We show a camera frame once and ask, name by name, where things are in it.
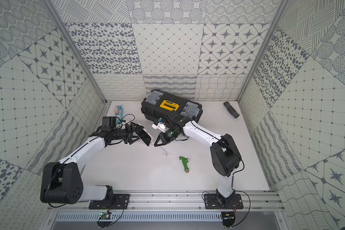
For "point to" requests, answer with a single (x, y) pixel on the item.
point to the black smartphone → (145, 136)
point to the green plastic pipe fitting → (184, 161)
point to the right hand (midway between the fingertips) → (157, 145)
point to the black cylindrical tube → (231, 109)
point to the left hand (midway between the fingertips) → (139, 129)
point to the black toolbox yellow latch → (156, 105)
